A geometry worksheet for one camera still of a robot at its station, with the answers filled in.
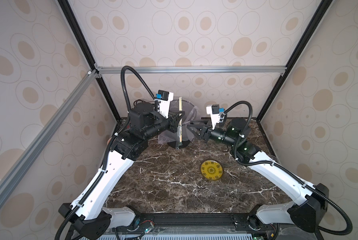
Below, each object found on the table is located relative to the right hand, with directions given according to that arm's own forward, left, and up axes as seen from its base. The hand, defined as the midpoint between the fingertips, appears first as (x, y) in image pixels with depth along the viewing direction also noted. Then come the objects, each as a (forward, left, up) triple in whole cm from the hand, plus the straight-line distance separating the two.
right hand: (195, 123), depth 62 cm
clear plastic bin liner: (+14, +17, -28) cm, 35 cm away
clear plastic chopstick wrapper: (-4, +7, -5) cm, 9 cm away
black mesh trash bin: (-4, +5, -5) cm, 8 cm away
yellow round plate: (-1, -12, -41) cm, 42 cm away
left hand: (-1, +2, +7) cm, 7 cm away
